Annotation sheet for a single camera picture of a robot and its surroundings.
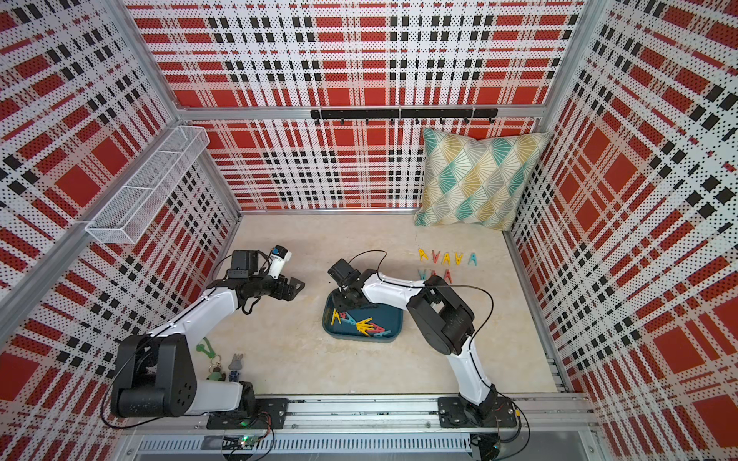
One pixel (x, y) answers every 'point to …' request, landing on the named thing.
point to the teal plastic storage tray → (387, 322)
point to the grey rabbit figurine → (234, 368)
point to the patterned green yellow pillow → (475, 181)
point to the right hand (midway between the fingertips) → (346, 301)
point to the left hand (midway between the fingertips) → (295, 280)
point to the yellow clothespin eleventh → (335, 315)
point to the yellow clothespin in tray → (364, 327)
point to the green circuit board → (248, 442)
